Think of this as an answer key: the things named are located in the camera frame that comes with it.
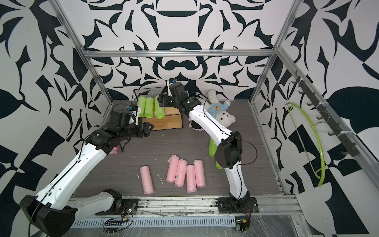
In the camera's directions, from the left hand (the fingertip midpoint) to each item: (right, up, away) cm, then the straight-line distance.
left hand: (146, 123), depth 75 cm
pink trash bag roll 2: (+12, -23, +11) cm, 29 cm away
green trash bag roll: (-8, +13, +17) cm, 23 cm away
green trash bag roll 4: (+36, -16, +16) cm, 42 cm away
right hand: (+6, +14, +7) cm, 17 cm away
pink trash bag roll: (-1, -32, +4) cm, 32 cm away
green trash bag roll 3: (+4, +7, +12) cm, 14 cm away
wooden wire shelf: (+10, +1, +27) cm, 29 cm away
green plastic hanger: (+72, -20, -18) cm, 77 cm away
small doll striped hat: (+25, -3, +24) cm, 35 cm away
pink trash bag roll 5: (+27, -28, +7) cm, 40 cm away
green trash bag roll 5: (+38, -25, +10) cm, 47 cm away
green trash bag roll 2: (-2, +9, +14) cm, 17 cm away
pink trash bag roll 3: (+17, -28, +6) cm, 33 cm away
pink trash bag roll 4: (+22, -30, +5) cm, 38 cm away
